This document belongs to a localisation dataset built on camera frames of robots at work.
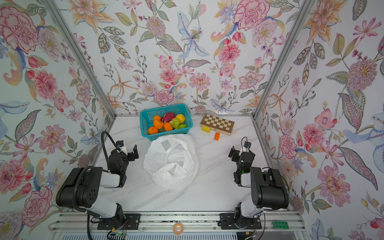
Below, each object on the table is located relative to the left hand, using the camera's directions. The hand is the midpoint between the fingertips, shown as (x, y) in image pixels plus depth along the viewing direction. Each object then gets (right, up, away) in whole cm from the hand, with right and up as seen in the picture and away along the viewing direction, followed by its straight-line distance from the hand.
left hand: (130, 145), depth 92 cm
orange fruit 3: (+14, +14, +13) cm, 24 cm away
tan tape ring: (+29, -38, -20) cm, 52 cm away
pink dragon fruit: (+20, +19, +19) cm, 33 cm away
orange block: (+56, +5, +17) cm, 59 cm away
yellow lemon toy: (+30, +18, +19) cm, 40 cm away
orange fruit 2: (+10, +9, +15) cm, 20 cm away
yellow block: (+48, +10, +19) cm, 53 cm away
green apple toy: (+31, +12, +15) cm, 37 cm away
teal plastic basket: (+3, +17, +22) cm, 28 cm away
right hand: (+68, -1, +1) cm, 68 cm away
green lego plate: (+80, -36, -20) cm, 90 cm away
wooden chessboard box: (+57, +14, +21) cm, 62 cm away
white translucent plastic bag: (+25, -10, +5) cm, 28 cm away
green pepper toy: (+26, +15, +14) cm, 33 cm away
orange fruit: (+12, +17, +16) cm, 27 cm away
